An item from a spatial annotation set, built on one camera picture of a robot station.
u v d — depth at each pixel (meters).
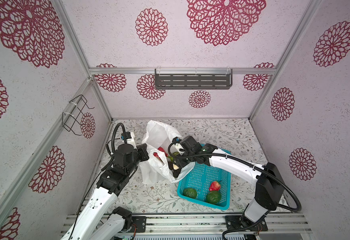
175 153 0.74
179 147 0.72
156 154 0.73
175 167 0.79
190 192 0.79
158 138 0.86
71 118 0.75
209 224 0.75
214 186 0.83
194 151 0.62
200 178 0.90
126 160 0.51
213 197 0.77
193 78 0.94
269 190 0.44
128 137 0.60
